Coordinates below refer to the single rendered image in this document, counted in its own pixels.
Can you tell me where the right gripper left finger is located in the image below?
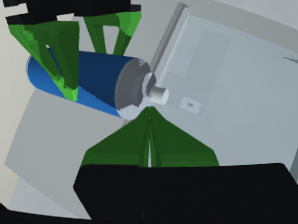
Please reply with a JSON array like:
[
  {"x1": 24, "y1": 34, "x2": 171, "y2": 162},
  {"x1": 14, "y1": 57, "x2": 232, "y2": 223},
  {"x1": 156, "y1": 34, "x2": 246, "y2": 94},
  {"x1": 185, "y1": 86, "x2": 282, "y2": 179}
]
[{"x1": 80, "y1": 106, "x2": 150, "y2": 167}]

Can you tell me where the blue and grey spray bottle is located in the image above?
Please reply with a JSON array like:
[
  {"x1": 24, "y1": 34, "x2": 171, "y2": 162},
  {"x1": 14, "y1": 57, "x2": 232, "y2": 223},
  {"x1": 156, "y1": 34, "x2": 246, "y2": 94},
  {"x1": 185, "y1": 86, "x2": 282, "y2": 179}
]
[{"x1": 25, "y1": 51, "x2": 169, "y2": 120}]

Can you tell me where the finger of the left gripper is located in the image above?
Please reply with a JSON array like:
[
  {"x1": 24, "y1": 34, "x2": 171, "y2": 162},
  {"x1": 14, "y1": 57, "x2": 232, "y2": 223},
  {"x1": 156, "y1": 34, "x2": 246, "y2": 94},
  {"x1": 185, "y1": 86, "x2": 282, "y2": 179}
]
[
  {"x1": 83, "y1": 11, "x2": 141, "y2": 56},
  {"x1": 8, "y1": 20, "x2": 80, "y2": 102}
]

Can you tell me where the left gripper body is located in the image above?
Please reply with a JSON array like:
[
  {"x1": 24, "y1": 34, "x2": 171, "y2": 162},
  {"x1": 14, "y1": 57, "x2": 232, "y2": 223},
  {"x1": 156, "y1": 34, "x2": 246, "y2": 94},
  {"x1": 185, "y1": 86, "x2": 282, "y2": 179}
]
[{"x1": 3, "y1": 0, "x2": 141, "y2": 25}]

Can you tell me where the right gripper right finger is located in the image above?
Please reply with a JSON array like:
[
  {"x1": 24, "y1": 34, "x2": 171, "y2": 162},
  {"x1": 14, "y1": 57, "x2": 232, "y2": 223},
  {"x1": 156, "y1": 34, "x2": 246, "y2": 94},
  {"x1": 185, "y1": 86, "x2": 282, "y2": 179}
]
[{"x1": 150, "y1": 106, "x2": 220, "y2": 167}]

